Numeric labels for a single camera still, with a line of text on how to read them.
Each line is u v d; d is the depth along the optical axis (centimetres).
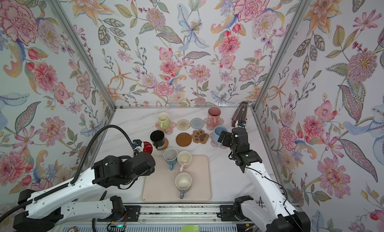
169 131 107
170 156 88
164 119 103
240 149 59
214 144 100
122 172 47
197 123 110
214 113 105
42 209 39
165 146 98
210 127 109
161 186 84
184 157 90
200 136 104
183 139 101
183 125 110
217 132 97
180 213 76
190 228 78
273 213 40
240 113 102
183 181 84
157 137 91
